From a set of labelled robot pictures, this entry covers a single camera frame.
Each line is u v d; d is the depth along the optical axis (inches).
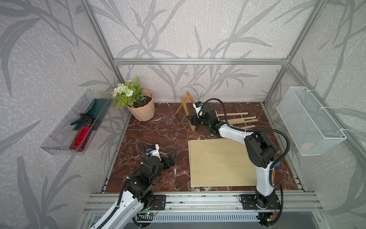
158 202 28.9
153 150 27.9
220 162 37.0
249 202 28.9
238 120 42.9
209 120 29.2
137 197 21.3
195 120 32.8
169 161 27.8
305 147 28.2
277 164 27.6
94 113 27.9
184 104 36.4
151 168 22.9
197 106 32.2
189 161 34.6
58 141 23.0
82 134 23.6
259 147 20.7
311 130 24.0
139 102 39.1
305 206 28.5
